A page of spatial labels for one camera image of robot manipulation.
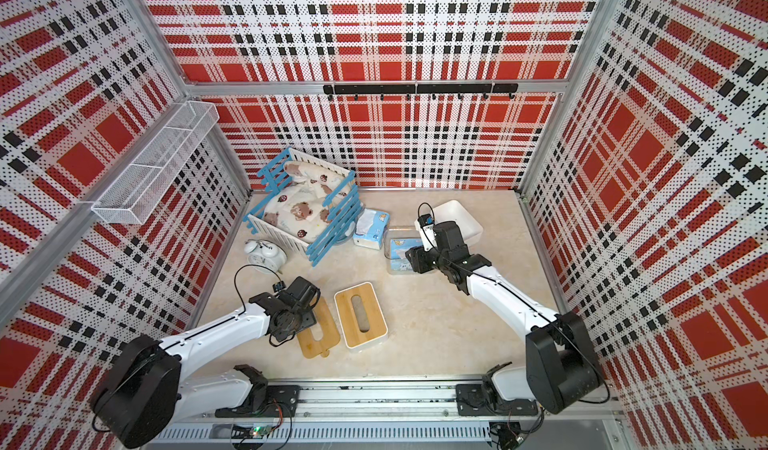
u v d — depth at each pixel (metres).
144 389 0.40
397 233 1.05
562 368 0.41
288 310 0.64
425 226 0.75
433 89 0.89
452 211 1.13
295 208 1.04
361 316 0.86
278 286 0.79
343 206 1.01
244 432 0.72
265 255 0.89
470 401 0.73
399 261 0.92
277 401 0.73
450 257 0.65
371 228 1.02
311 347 0.82
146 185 0.91
